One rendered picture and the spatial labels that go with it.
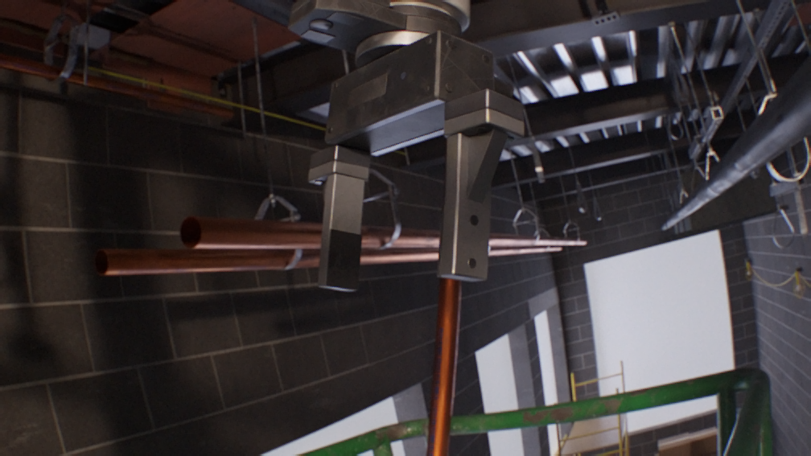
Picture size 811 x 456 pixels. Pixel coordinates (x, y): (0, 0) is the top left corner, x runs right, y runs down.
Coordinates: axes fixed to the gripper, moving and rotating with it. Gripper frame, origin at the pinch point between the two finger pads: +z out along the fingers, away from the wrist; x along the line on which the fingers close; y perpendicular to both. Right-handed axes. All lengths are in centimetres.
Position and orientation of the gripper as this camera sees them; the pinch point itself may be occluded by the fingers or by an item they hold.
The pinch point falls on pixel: (394, 252)
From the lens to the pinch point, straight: 45.6
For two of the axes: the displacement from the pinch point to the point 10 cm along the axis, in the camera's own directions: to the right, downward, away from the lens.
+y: 8.1, 1.6, 5.6
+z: -0.7, 9.8, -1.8
